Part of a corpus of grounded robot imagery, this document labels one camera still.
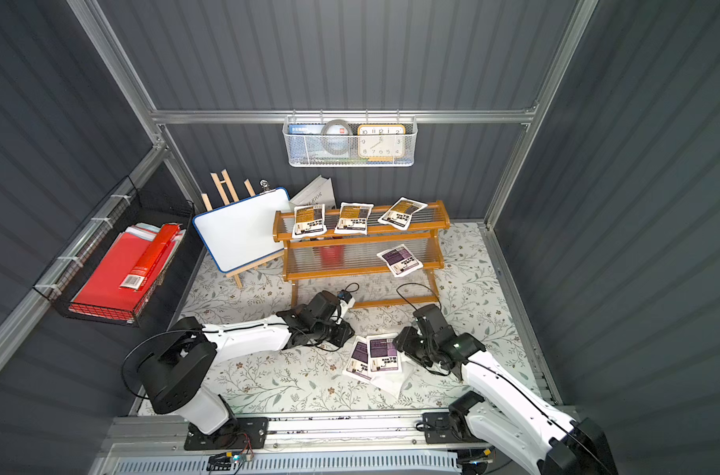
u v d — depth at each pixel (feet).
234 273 3.17
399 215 2.63
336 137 2.91
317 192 3.14
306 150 2.79
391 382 2.64
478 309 3.15
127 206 2.54
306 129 2.89
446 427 2.36
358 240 3.19
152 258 2.37
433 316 2.08
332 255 3.43
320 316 2.28
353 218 2.63
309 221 2.62
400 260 2.87
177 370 1.49
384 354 2.77
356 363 2.77
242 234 2.96
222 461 2.38
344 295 2.62
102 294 2.18
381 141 2.86
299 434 2.47
